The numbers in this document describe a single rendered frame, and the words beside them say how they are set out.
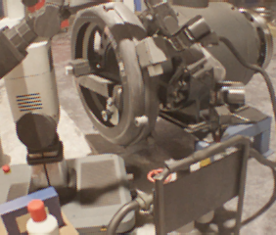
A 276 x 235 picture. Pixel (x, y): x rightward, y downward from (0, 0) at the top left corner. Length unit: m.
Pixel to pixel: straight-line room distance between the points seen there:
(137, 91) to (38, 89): 0.44
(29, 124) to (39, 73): 0.20
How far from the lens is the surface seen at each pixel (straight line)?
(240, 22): 2.03
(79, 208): 1.39
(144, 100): 1.50
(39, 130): 1.31
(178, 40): 1.08
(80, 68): 1.83
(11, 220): 0.91
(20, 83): 1.24
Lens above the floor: 1.09
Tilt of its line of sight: 24 degrees down
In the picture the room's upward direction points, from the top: 5 degrees counter-clockwise
